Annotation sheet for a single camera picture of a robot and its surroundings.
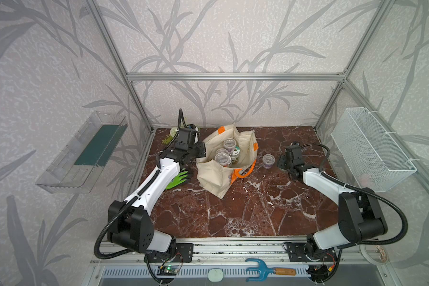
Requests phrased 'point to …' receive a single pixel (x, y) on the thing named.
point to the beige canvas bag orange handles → (217, 179)
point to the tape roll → (376, 254)
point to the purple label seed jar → (268, 160)
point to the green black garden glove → (177, 180)
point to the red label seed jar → (222, 159)
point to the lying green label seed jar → (235, 159)
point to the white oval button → (215, 275)
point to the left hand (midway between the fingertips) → (202, 147)
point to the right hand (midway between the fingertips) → (284, 158)
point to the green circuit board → (169, 270)
